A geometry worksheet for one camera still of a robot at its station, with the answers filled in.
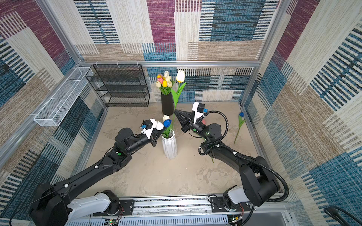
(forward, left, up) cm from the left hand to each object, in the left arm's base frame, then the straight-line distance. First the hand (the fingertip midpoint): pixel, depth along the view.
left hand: (165, 124), depth 70 cm
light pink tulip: (+33, 0, +3) cm, 33 cm away
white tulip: (+30, +6, +1) cm, 31 cm away
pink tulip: (+33, +5, +2) cm, 34 cm away
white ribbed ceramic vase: (-4, -2, -13) cm, 13 cm away
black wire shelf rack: (+49, +39, -14) cm, 64 cm away
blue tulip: (-2, -1, +3) cm, 4 cm away
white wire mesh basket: (+7, +55, +3) cm, 56 cm away
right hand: (+2, -4, +6) cm, 8 cm away
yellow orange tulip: (+39, +6, +1) cm, 40 cm away
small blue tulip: (+24, -53, -30) cm, 65 cm away
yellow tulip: (+32, +2, +1) cm, 32 cm away
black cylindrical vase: (+35, +2, -21) cm, 41 cm away
